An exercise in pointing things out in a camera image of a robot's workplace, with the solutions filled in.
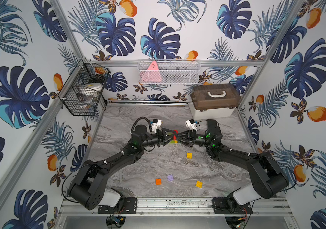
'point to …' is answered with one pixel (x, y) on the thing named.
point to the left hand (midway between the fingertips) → (175, 133)
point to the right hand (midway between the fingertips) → (176, 137)
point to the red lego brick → (174, 137)
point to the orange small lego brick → (158, 181)
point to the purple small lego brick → (170, 177)
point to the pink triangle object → (152, 74)
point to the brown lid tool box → (213, 96)
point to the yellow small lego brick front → (198, 184)
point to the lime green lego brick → (173, 141)
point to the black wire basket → (79, 95)
